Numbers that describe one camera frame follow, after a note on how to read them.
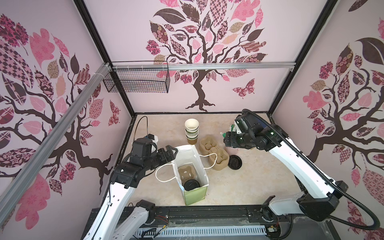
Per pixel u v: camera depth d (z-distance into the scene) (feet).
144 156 1.67
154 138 2.11
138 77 3.11
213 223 2.37
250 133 1.64
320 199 1.29
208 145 3.04
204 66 3.10
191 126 2.97
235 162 2.99
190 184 2.38
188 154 2.38
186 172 2.89
